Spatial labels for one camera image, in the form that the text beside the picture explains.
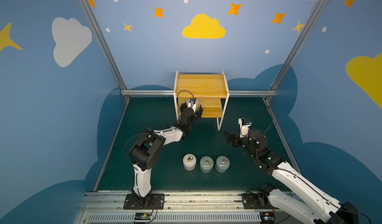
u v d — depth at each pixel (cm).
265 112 119
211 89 82
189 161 80
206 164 79
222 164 80
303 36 85
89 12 75
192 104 78
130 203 73
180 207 73
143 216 72
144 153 51
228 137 70
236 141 69
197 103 88
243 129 69
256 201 73
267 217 73
